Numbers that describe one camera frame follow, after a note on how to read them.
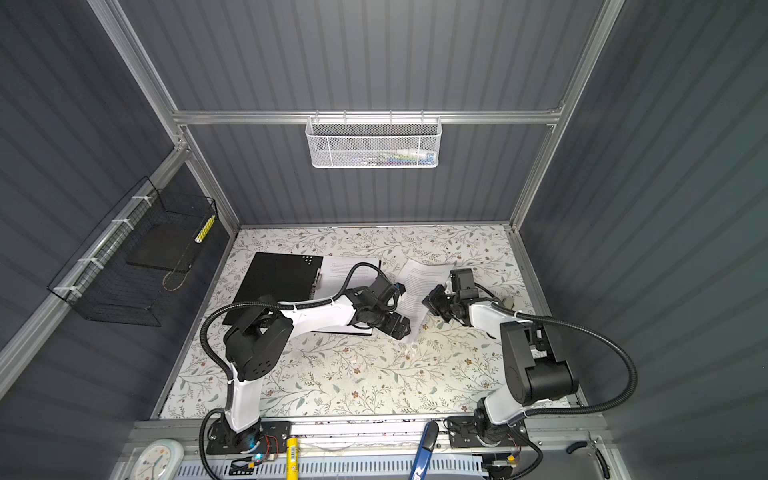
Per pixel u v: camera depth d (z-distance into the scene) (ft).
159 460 2.27
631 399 1.37
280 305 1.79
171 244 2.48
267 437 2.38
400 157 3.03
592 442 2.37
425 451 2.26
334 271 3.54
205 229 2.68
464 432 2.42
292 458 2.28
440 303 2.74
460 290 2.43
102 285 2.15
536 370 1.49
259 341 1.69
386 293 2.47
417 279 3.43
